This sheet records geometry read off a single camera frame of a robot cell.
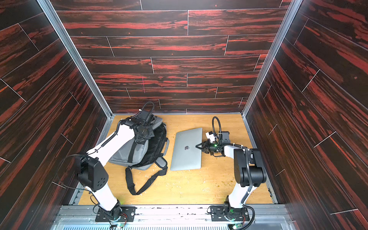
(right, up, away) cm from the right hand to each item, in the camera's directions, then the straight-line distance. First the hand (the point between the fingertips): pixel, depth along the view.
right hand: (198, 146), depth 94 cm
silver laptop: (-9, -6, 0) cm, 11 cm away
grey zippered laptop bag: (-38, -3, -11) cm, 40 cm away
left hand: (-30, +7, -6) cm, 31 cm away
